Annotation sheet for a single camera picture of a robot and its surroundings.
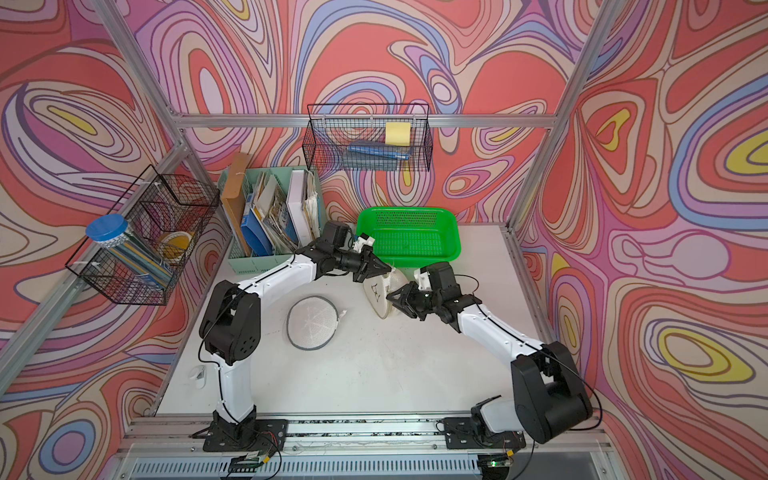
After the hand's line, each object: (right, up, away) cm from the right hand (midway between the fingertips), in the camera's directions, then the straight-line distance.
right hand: (391, 306), depth 83 cm
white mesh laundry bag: (-23, -5, +3) cm, 24 cm away
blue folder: (-43, +20, +11) cm, 49 cm away
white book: (-29, +29, +8) cm, 42 cm away
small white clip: (-52, -18, -3) cm, 55 cm away
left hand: (0, +10, 0) cm, 10 cm away
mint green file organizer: (-38, +28, +11) cm, 48 cm away
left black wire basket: (-60, +25, -4) cm, 65 cm away
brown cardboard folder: (-45, +31, +1) cm, 55 cm away
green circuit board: (-35, -36, -11) cm, 52 cm away
